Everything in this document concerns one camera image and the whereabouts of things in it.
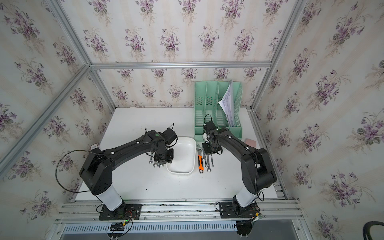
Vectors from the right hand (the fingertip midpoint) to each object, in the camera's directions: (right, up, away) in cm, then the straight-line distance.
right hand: (209, 151), depth 89 cm
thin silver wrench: (+2, -9, +1) cm, 9 cm away
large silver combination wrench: (-30, -8, +1) cm, 31 cm away
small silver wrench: (-33, -7, +2) cm, 34 cm away
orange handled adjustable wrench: (-6, -7, +1) cm, 9 cm away
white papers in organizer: (+10, +29, 0) cm, 31 cm away
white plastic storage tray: (-16, -4, +4) cm, 17 cm away
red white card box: (-75, +2, +7) cm, 75 cm away
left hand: (-22, -5, -6) cm, 23 cm away
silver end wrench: (-1, -10, 0) cm, 10 cm away
